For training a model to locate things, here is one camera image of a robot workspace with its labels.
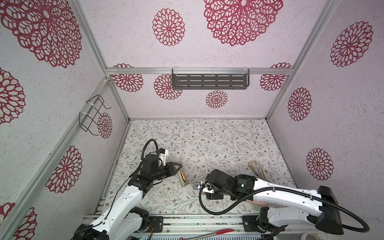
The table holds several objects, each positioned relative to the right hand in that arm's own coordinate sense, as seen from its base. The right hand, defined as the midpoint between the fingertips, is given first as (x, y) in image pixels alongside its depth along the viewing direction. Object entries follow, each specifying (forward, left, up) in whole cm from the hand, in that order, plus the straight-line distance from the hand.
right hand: (206, 181), depth 74 cm
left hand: (+7, +13, 0) cm, 15 cm away
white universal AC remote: (+2, +12, -1) cm, 12 cm away
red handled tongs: (-19, -6, -13) cm, 24 cm away
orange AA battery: (+3, +11, -1) cm, 12 cm away
